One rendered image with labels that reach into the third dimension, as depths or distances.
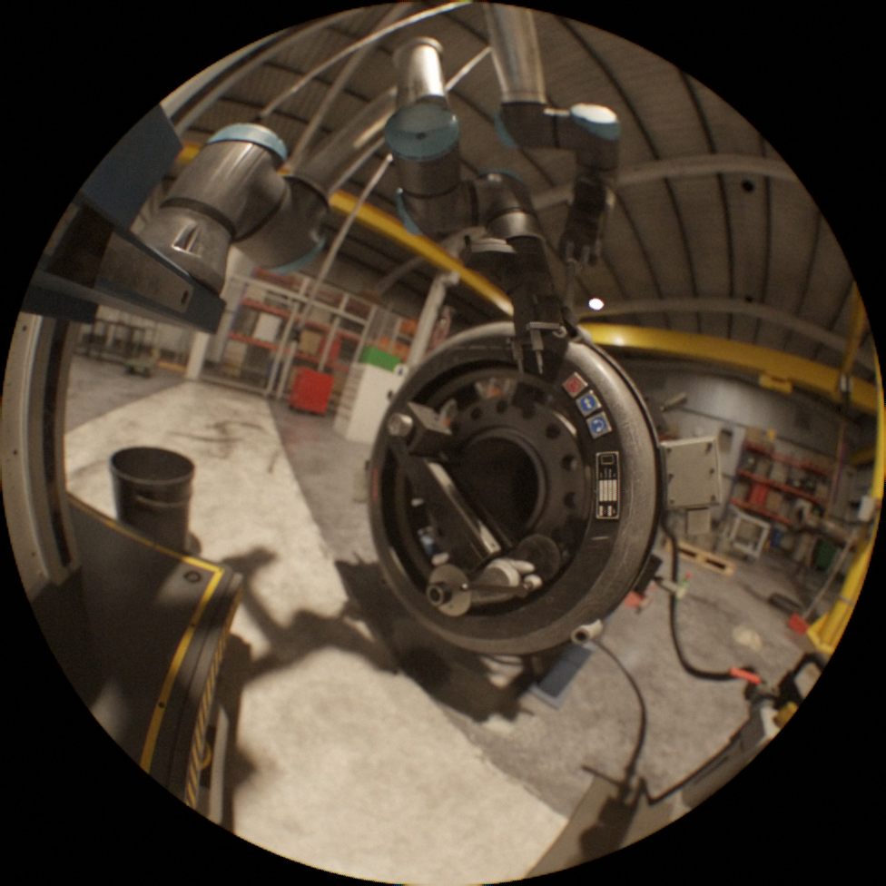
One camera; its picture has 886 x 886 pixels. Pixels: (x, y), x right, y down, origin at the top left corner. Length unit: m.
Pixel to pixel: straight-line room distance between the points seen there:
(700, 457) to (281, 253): 0.78
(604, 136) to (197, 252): 0.64
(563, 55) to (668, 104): 2.32
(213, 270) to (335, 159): 0.36
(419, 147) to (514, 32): 0.39
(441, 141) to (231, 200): 0.29
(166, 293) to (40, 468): 0.33
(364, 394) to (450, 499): 3.85
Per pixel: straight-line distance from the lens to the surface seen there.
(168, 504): 0.92
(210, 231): 0.46
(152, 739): 0.45
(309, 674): 0.87
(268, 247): 0.59
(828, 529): 7.85
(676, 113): 8.40
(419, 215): 0.49
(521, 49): 0.68
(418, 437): 0.58
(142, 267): 0.35
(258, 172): 0.52
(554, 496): 0.61
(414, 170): 0.42
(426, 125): 0.41
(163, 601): 0.58
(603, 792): 0.97
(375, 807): 0.74
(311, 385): 5.78
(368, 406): 4.39
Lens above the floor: 0.72
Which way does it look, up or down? 5 degrees down
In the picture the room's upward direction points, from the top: 17 degrees clockwise
